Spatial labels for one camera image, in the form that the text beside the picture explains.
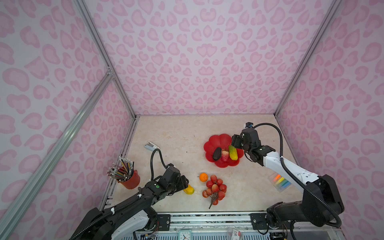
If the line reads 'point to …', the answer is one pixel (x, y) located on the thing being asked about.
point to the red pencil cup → (132, 182)
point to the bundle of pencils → (122, 172)
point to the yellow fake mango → (189, 190)
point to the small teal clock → (186, 234)
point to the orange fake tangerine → (203, 177)
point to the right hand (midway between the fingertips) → (237, 136)
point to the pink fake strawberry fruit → (225, 154)
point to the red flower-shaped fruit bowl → (223, 141)
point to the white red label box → (233, 234)
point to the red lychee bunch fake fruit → (215, 189)
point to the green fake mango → (233, 153)
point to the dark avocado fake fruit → (217, 153)
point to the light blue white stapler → (150, 146)
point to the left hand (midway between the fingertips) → (186, 181)
